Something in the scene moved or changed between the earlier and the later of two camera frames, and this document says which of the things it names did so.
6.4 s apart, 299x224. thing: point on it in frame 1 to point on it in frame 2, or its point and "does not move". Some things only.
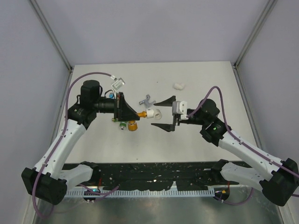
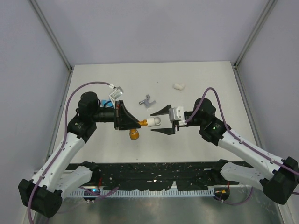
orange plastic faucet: x=132 y=124 to x=134 y=134
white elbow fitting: x=153 y=113 to x=152 y=122
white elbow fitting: x=179 y=86 does not move
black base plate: x=148 y=176 does not move
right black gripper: x=170 y=127 to x=169 y=130
